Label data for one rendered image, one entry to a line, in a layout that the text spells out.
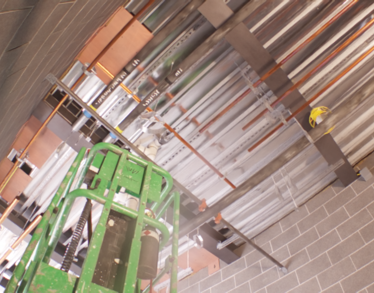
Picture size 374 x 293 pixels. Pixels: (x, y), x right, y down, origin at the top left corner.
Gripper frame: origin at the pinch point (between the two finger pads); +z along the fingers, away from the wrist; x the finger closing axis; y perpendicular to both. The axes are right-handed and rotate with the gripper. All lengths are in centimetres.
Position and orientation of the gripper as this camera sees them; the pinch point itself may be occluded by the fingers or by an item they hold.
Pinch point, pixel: (173, 131)
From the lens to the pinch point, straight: 275.9
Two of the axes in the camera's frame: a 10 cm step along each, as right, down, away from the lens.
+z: 6.9, -4.6, -5.5
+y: 6.9, 6.3, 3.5
